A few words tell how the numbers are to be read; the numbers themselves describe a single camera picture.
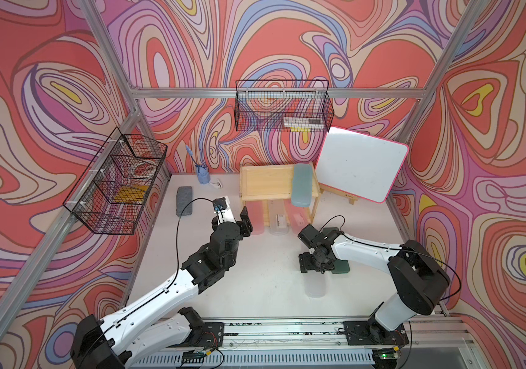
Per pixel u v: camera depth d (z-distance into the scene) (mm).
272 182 884
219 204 598
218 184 1139
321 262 744
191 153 1149
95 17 694
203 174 1116
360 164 988
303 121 906
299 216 986
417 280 445
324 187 1081
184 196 1078
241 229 647
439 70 822
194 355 704
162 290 469
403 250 491
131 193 717
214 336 722
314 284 838
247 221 651
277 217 986
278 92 884
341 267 803
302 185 865
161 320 472
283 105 847
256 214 1006
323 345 728
